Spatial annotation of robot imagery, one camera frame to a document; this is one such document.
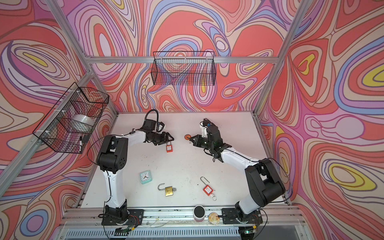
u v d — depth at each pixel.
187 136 1.05
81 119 0.73
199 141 0.77
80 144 0.72
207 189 0.81
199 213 0.71
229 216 0.73
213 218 0.73
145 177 0.85
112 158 0.56
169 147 0.98
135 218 0.72
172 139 0.98
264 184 0.44
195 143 0.76
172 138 0.98
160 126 0.92
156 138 0.89
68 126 0.74
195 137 0.82
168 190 0.81
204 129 0.80
